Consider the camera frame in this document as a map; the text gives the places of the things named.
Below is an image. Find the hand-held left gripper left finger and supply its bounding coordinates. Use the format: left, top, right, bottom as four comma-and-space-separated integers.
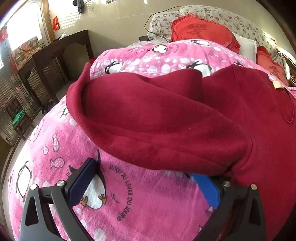
20, 158, 102, 241

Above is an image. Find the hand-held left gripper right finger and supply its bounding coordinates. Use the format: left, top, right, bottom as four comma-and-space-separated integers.
192, 173, 267, 241

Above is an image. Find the dark red fleece garment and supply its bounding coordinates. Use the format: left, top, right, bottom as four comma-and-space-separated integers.
66, 62, 296, 241

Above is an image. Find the pink penguin print blanket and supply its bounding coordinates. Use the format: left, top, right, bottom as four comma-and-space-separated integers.
7, 39, 296, 241

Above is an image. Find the wooden chair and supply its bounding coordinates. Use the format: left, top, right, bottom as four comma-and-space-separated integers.
5, 95, 35, 142

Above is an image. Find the pair of dark shoes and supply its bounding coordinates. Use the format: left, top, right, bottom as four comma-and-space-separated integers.
42, 101, 57, 115

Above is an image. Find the green cloth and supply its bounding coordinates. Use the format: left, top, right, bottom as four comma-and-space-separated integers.
11, 109, 27, 124

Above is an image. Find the dark wooden desk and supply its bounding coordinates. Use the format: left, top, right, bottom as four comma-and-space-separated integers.
17, 30, 94, 105

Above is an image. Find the red heart cushion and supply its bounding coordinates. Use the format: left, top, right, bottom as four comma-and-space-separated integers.
170, 14, 241, 52
255, 46, 289, 86

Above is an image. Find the colourful leaning picture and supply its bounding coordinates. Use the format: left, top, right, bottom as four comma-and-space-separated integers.
10, 37, 40, 67

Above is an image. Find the carved golden headboard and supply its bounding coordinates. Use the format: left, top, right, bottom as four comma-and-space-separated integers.
280, 49, 296, 87

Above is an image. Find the white pillow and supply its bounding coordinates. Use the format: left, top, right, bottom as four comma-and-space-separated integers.
231, 32, 257, 62

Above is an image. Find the window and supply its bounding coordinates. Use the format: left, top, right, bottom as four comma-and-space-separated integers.
5, 0, 55, 54

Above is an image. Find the hanging dark cloth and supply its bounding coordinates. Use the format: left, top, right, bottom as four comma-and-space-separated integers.
73, 0, 85, 14

